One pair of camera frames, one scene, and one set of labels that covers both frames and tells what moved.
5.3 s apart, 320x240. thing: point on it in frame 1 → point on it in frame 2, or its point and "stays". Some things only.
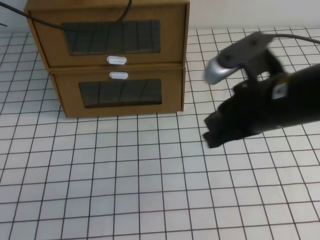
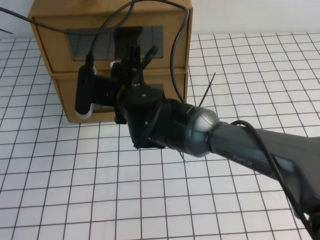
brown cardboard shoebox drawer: [154, 34] stays
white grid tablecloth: [149, 176] stays
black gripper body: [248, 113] → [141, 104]
